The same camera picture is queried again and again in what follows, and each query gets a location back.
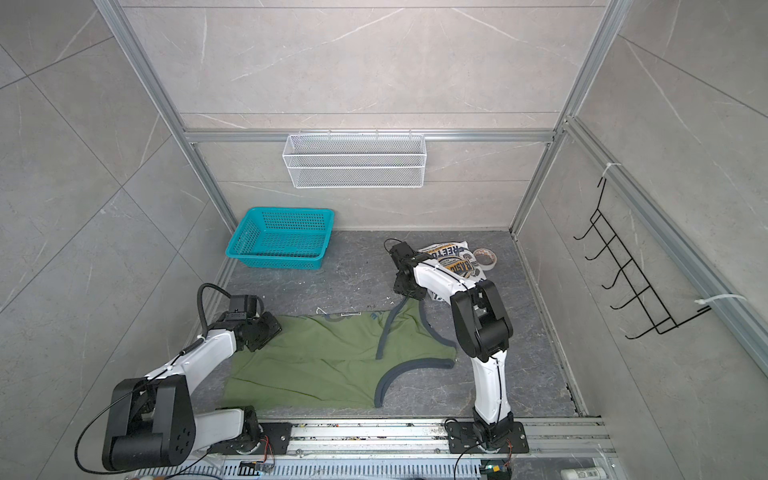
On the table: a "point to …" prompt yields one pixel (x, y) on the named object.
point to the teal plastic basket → (287, 238)
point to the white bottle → (596, 473)
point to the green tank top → (337, 358)
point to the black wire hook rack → (655, 308)
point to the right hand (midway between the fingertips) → (406, 288)
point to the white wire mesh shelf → (355, 161)
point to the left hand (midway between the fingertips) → (276, 320)
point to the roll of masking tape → (485, 258)
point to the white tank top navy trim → (456, 258)
